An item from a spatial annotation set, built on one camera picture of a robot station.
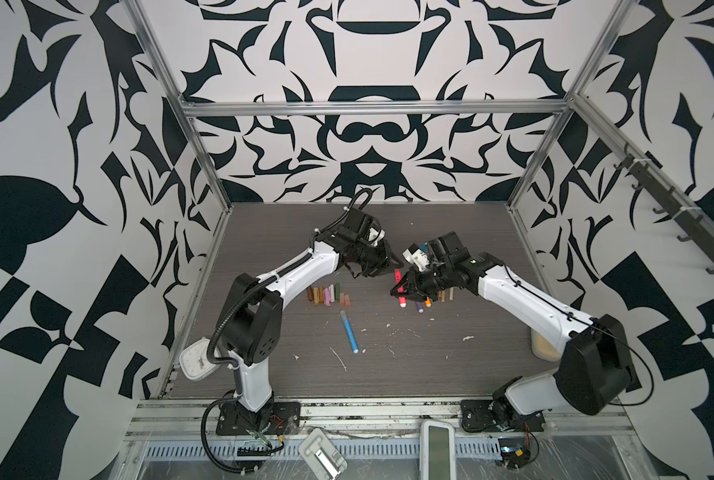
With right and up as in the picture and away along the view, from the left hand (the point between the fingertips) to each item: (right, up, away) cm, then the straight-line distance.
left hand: (406, 258), depth 81 cm
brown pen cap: (-28, -12, +15) cm, 34 cm away
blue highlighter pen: (-15, -22, +6) cm, 27 cm away
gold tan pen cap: (-25, -12, +14) cm, 31 cm away
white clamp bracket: (-21, -44, -13) cm, 50 cm away
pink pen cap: (-23, -13, +12) cm, 29 cm away
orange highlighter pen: (+9, -14, +12) cm, 21 cm away
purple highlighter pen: (+6, -16, +12) cm, 21 cm away
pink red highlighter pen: (-2, -10, -7) cm, 12 cm away
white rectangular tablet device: (+5, -42, -14) cm, 44 cm away
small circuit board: (+24, -45, -10) cm, 52 cm away
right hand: (-4, -9, -4) cm, 10 cm away
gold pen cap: (-26, -12, +13) cm, 31 cm away
